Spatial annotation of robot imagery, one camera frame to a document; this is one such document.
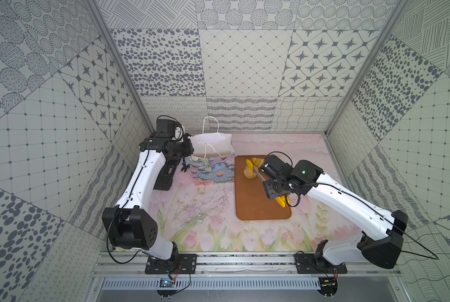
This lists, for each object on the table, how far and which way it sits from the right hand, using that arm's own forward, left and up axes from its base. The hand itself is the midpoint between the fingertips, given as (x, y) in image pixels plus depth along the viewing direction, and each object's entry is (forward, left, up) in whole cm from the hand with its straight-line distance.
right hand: (276, 189), depth 73 cm
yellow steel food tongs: (-8, -1, +6) cm, 10 cm away
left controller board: (-29, +43, -22) cm, 56 cm away
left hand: (+16, +32, +6) cm, 37 cm away
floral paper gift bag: (+11, +25, +5) cm, 28 cm away
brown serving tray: (+3, +8, -20) cm, 21 cm away
